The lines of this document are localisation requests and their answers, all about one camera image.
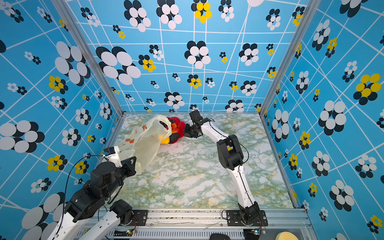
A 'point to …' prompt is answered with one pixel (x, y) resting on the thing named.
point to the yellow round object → (286, 235)
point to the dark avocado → (173, 137)
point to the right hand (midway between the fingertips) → (184, 134)
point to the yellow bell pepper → (165, 141)
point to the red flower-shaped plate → (180, 124)
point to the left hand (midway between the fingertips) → (138, 157)
